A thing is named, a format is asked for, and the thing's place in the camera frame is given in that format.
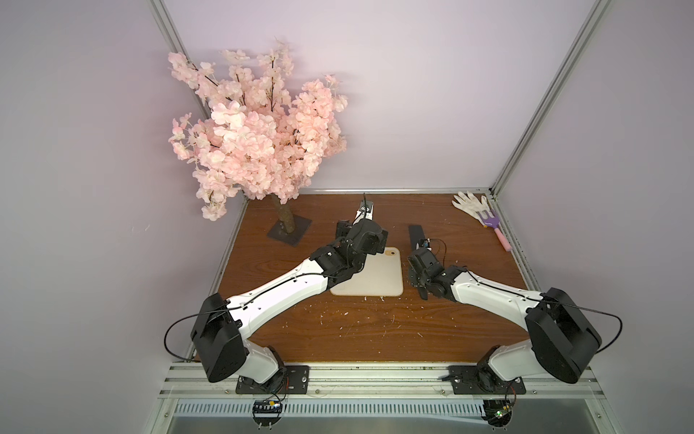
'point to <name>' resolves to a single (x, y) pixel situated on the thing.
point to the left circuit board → (267, 412)
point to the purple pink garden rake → (493, 222)
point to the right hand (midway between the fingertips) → (418, 265)
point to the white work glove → (480, 210)
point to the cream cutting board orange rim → (380, 276)
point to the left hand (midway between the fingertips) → (369, 225)
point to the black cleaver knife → (416, 235)
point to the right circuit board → (497, 412)
